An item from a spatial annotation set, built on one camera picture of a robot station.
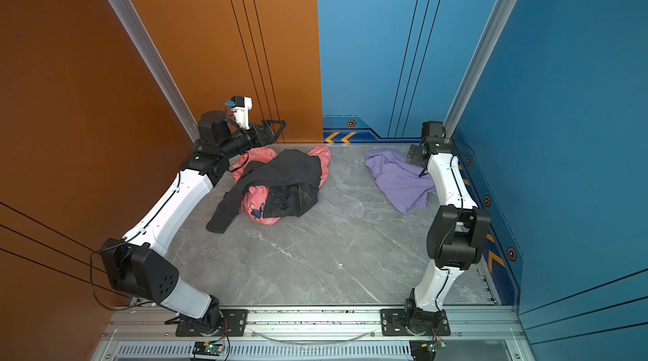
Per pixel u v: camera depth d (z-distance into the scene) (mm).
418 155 831
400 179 1016
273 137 665
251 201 901
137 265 420
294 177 916
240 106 660
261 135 657
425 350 699
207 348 708
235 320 739
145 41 847
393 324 725
